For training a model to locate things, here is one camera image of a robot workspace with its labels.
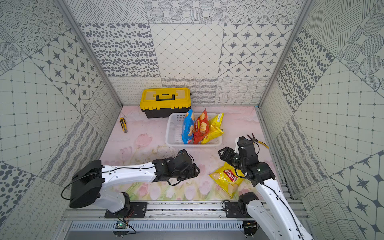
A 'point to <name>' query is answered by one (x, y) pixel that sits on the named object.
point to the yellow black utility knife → (123, 124)
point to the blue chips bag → (187, 130)
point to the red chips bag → (201, 128)
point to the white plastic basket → (174, 124)
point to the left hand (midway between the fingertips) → (200, 170)
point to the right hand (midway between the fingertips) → (222, 155)
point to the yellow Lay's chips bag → (228, 178)
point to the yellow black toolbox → (160, 102)
